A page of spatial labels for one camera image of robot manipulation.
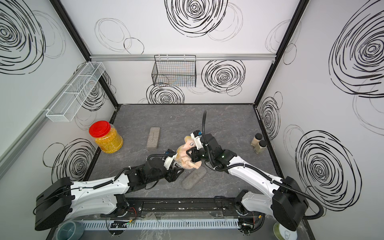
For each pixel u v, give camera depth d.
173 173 0.69
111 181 0.52
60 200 0.41
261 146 0.87
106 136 0.83
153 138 0.97
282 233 0.64
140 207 0.74
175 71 1.24
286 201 0.40
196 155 0.69
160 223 0.77
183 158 0.72
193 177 0.81
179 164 0.76
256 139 0.91
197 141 0.71
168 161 0.70
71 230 0.67
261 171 0.47
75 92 0.72
